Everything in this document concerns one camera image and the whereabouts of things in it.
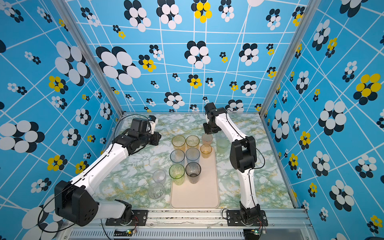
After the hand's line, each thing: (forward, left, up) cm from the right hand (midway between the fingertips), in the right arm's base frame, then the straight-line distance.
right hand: (211, 131), depth 97 cm
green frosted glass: (-7, -8, -8) cm, 13 cm away
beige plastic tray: (-36, +5, -10) cm, 38 cm away
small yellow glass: (-11, +3, -5) cm, 12 cm away
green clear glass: (-27, +20, -3) cm, 34 cm away
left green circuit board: (-54, +45, -11) cm, 71 cm away
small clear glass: (-27, +31, -8) cm, 42 cm away
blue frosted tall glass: (-16, +12, -2) cm, 20 cm away
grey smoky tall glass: (-29, +11, +5) cm, 31 cm away
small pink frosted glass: (0, +2, -9) cm, 9 cm away
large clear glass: (-35, +32, -9) cm, 48 cm away
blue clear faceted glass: (-17, +21, -3) cm, 27 cm away
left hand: (-11, +29, +11) cm, 33 cm away
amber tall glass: (-9, +21, 0) cm, 22 cm away
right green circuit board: (-53, -17, -10) cm, 57 cm away
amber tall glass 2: (-9, +12, +1) cm, 15 cm away
